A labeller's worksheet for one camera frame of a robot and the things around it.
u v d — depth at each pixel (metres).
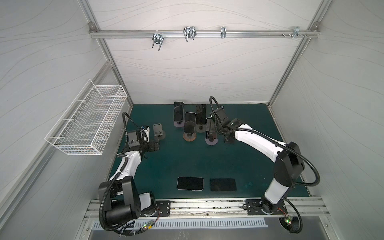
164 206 0.73
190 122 1.00
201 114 0.93
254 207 0.72
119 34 0.78
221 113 0.66
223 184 0.82
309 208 0.75
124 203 0.41
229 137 0.63
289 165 0.45
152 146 0.80
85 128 0.68
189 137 1.01
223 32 0.78
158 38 0.79
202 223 0.70
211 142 0.98
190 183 0.80
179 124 1.08
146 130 0.80
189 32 0.77
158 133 0.97
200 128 1.05
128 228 0.69
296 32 0.76
